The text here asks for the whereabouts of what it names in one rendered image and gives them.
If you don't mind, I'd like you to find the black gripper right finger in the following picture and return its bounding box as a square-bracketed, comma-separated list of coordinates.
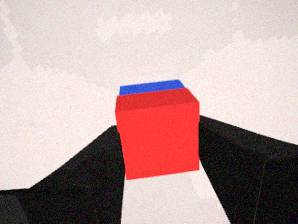
[198, 115, 298, 224]

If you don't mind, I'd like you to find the red block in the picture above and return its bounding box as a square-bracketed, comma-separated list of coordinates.
[114, 87, 200, 180]

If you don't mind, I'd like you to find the blue block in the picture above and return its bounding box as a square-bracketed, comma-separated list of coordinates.
[118, 79, 185, 95]

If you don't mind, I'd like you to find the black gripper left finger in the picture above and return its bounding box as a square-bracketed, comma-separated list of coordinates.
[0, 125, 126, 224]

